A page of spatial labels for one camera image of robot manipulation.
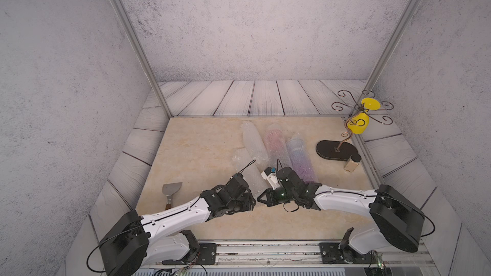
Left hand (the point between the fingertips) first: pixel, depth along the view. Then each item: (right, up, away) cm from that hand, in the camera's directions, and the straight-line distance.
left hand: (256, 205), depth 79 cm
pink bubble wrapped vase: (+10, +23, +15) cm, 29 cm away
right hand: (+1, +2, -1) cm, 2 cm away
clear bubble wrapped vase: (-1, +24, +26) cm, 35 cm away
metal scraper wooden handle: (-41, +3, +12) cm, 42 cm away
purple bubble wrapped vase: (+21, +17, +10) cm, 28 cm away
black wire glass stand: (+45, +20, +22) cm, 54 cm away
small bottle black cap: (+46, +16, +12) cm, 50 cm away
